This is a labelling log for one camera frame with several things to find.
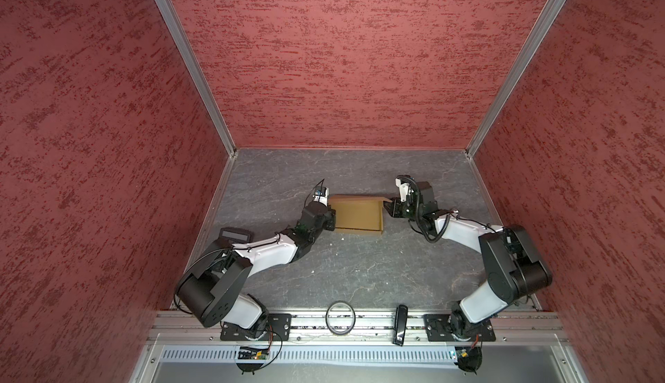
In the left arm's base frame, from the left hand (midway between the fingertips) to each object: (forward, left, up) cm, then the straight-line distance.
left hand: (331, 211), depth 90 cm
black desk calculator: (-7, +34, -6) cm, 35 cm away
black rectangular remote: (-34, -21, -6) cm, 41 cm away
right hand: (+3, -19, -2) cm, 19 cm away
